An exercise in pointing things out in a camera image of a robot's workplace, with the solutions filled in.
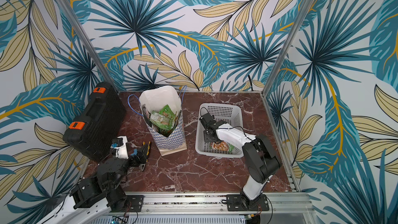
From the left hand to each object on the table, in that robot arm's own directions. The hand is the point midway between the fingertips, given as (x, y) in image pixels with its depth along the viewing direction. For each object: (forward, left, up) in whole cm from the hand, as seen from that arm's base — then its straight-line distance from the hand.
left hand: (139, 147), depth 73 cm
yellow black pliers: (-6, -5, +6) cm, 10 cm away
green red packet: (+9, -42, -17) cm, 46 cm away
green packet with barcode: (+20, -7, -5) cm, 22 cm away
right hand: (+14, -36, -14) cm, 41 cm away
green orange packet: (+13, -10, -6) cm, 17 cm away
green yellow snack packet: (+29, -8, -12) cm, 32 cm away
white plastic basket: (+31, -49, -14) cm, 60 cm away
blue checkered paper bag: (+28, -3, +3) cm, 29 cm away
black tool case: (+6, +23, +3) cm, 24 cm away
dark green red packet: (+15, -1, +5) cm, 16 cm away
